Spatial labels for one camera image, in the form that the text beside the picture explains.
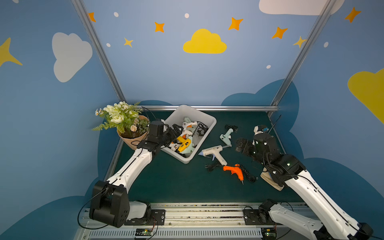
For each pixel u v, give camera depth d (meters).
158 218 0.74
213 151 0.96
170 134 0.74
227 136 1.05
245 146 0.62
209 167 0.91
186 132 1.05
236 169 0.90
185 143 0.95
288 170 0.45
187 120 1.13
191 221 0.74
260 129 0.62
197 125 1.08
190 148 0.96
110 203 0.41
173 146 0.95
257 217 0.73
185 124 1.07
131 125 0.88
